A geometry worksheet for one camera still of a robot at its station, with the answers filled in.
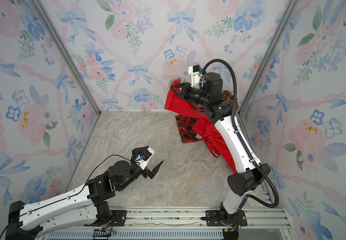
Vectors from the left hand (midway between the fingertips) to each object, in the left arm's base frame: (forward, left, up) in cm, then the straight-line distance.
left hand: (154, 153), depth 67 cm
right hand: (+21, -8, +22) cm, 31 cm away
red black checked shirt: (+33, -16, -20) cm, 42 cm away
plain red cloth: (+19, -27, -6) cm, 34 cm away
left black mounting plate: (-21, +19, -28) cm, 40 cm away
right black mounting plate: (-21, -29, -25) cm, 44 cm away
